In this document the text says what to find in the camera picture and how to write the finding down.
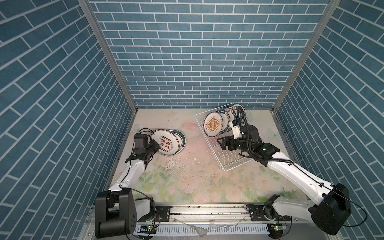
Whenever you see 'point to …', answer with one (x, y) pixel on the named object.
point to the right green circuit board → (278, 227)
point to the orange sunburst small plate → (213, 124)
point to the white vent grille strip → (158, 229)
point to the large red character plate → (168, 143)
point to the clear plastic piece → (202, 231)
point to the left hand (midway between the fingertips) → (158, 142)
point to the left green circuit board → (148, 229)
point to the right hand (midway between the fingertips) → (222, 136)
